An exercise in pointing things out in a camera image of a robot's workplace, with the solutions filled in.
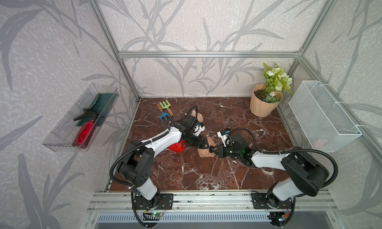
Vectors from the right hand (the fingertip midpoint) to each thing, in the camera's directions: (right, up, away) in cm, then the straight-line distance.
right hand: (210, 149), depth 85 cm
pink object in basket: (+52, +6, -14) cm, 54 cm away
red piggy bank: (-18, +2, -3) cm, 18 cm away
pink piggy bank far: (-6, +18, +13) cm, 23 cm away
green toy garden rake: (-33, +25, +30) cm, 51 cm away
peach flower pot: (+34, +25, +14) cm, 44 cm away
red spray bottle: (-52, +13, -26) cm, 59 cm away
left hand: (-3, +2, 0) cm, 4 cm away
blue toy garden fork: (-32, +19, +24) cm, 44 cm away
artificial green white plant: (+41, +40, +4) cm, 57 cm away
